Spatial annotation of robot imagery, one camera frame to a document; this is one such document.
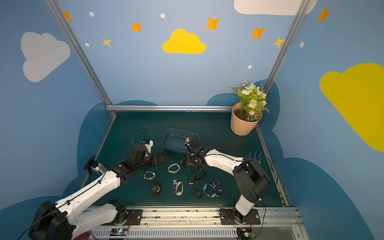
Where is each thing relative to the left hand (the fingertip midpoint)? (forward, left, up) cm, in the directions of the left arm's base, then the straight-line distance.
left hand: (165, 156), depth 81 cm
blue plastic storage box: (+20, -1, -13) cm, 24 cm away
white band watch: (+24, -7, -14) cm, 29 cm away
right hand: (+4, -14, -10) cm, 18 cm away
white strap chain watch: (-11, -6, -12) cm, 18 cm away
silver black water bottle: (-6, +37, -5) cm, 38 cm away
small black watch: (-15, -17, -11) cm, 25 cm away
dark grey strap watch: (-9, -30, -14) cm, 34 cm away
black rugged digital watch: (-14, +4, -11) cm, 18 cm away
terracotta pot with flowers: (+34, -51, +1) cm, 61 cm away
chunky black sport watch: (-5, -19, -11) cm, 23 cm away
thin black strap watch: (+3, -9, -10) cm, 14 cm away
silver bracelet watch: (-8, +9, -13) cm, 18 cm away
